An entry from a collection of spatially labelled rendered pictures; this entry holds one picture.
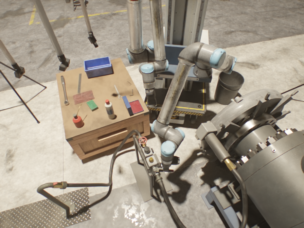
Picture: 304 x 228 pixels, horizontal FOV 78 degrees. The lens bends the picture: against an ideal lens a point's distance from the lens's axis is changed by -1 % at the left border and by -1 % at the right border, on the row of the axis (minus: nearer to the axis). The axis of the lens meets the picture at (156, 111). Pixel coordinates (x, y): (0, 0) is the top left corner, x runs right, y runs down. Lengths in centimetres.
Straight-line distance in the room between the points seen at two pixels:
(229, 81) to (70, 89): 199
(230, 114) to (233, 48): 258
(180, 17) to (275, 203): 156
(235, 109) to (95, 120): 124
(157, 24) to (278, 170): 123
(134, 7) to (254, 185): 144
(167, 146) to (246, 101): 62
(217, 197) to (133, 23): 153
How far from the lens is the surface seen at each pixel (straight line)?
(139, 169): 207
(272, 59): 388
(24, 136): 276
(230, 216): 180
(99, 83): 225
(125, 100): 183
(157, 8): 147
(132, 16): 154
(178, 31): 193
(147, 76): 140
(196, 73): 191
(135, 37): 164
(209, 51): 118
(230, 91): 252
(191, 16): 187
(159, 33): 148
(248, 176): 147
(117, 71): 237
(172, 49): 193
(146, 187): 201
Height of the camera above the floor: 192
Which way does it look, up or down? 51 degrees down
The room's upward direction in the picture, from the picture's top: straight up
